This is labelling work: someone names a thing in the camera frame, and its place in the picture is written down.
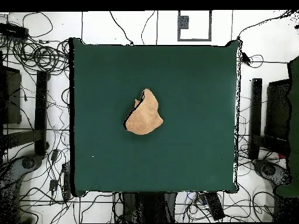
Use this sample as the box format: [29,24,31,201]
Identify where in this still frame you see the grey round stand base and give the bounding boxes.
[253,159,292,187]
[0,155,46,187]

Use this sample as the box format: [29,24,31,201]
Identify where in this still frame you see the green cloth sheet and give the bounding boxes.
[273,55,299,197]

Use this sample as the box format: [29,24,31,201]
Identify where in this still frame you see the tan terry towel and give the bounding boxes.
[123,87,164,136]

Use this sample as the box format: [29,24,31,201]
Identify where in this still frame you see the black power strip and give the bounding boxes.
[204,192,225,222]
[0,22,29,36]

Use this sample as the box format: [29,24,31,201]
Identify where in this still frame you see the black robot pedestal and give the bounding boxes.
[121,192,177,223]

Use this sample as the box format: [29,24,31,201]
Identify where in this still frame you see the black upright stand bar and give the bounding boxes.
[34,70,49,156]
[248,78,263,160]

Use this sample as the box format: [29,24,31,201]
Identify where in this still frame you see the dark box beside table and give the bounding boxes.
[0,66,22,125]
[265,79,291,141]

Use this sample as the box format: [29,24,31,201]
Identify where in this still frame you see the coil of black cables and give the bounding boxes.
[12,38,71,74]

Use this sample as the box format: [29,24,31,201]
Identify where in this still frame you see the grey square floor frame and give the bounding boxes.
[177,10,213,42]

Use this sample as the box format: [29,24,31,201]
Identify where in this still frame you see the dark green tablecloth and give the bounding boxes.
[69,37,242,198]

